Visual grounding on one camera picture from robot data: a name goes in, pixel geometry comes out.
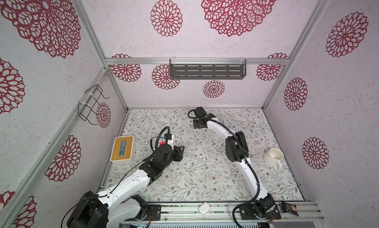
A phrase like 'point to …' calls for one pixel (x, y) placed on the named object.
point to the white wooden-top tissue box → (130, 155)
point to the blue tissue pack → (123, 145)
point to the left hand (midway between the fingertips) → (180, 149)
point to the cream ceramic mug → (272, 157)
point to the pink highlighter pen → (162, 142)
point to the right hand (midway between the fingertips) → (197, 121)
